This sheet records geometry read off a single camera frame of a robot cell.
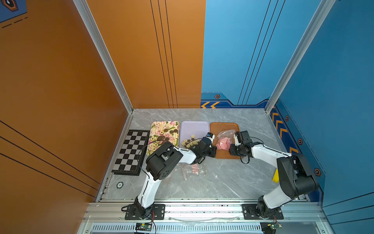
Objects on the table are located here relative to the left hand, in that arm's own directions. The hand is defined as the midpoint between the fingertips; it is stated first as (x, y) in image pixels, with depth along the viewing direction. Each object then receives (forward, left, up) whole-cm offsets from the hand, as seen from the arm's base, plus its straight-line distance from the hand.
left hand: (218, 146), depth 96 cm
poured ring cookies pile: (+7, +37, -1) cm, 38 cm away
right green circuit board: (-42, -23, -2) cm, 48 cm away
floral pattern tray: (+17, +45, -2) cm, 48 cm away
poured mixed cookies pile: (+2, +19, +1) cm, 19 cm away
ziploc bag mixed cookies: (-17, +19, +1) cm, 26 cm away
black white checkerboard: (-9, +55, +2) cm, 56 cm away
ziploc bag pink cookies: (+3, -4, +5) cm, 7 cm away
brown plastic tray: (+18, -1, -2) cm, 18 cm away
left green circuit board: (-44, +40, -4) cm, 60 cm away
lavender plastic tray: (+16, +13, -2) cm, 21 cm away
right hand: (-2, -9, -1) cm, 9 cm away
